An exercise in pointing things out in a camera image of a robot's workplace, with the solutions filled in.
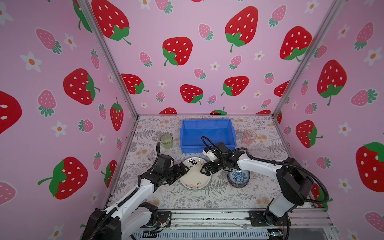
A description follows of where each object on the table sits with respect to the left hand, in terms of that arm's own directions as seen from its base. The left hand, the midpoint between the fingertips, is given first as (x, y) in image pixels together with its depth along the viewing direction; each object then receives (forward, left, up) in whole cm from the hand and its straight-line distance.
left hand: (185, 171), depth 83 cm
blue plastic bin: (+36, -21, -7) cm, 42 cm away
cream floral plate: (-3, -5, -4) cm, 7 cm away
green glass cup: (+29, +16, -10) cm, 35 cm away
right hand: (+2, -11, -1) cm, 11 cm away
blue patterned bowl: (-4, -30, 0) cm, 30 cm away
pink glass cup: (+30, -44, -6) cm, 54 cm away
